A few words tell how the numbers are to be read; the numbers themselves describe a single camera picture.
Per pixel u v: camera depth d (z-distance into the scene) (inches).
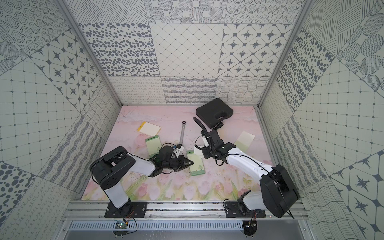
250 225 28.6
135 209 28.8
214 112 43.5
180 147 34.6
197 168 33.7
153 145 38.6
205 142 30.5
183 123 43.5
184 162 33.7
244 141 39.9
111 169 19.0
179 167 31.5
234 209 29.1
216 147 25.9
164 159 28.8
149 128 42.5
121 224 28.2
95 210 30.1
